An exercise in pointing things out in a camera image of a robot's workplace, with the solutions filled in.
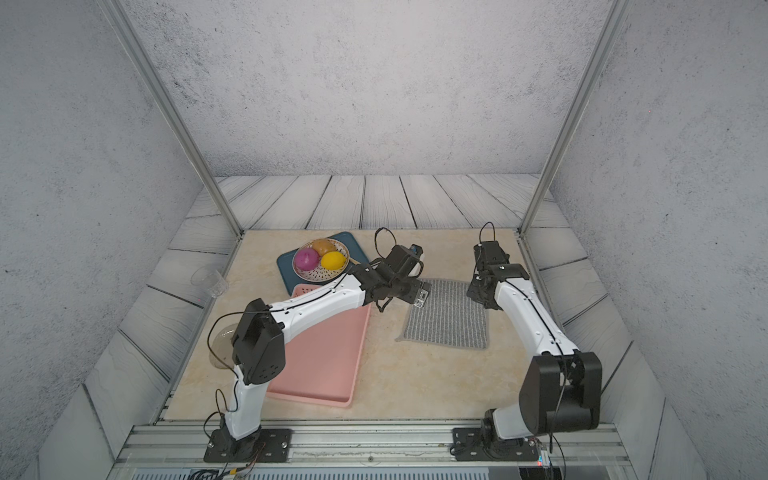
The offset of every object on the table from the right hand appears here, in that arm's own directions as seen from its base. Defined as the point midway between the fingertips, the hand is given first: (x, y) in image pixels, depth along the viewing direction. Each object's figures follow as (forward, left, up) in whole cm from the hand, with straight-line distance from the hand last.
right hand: (486, 293), depth 85 cm
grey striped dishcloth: (0, +10, -14) cm, 17 cm away
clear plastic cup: (+12, +89, -10) cm, 90 cm away
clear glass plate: (-12, +77, -13) cm, 79 cm away
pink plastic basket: (-14, +48, -17) cm, 53 cm away
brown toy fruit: (+27, +52, -9) cm, 60 cm away
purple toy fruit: (+19, +57, -7) cm, 60 cm away
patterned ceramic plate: (+17, +53, -13) cm, 57 cm away
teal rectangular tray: (+19, +65, -11) cm, 69 cm away
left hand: (+1, +18, +1) cm, 18 cm away
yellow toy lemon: (+20, +48, -9) cm, 53 cm away
